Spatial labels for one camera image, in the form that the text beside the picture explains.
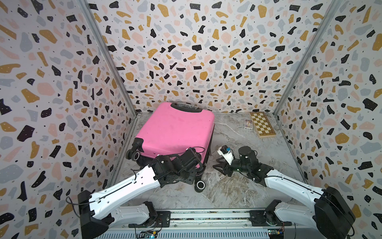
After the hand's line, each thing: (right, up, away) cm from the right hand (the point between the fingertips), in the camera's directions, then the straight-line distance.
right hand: (216, 163), depth 79 cm
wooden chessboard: (+38, +19, +31) cm, 53 cm away
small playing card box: (+28, +22, +34) cm, 49 cm away
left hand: (-11, -3, -9) cm, 15 cm away
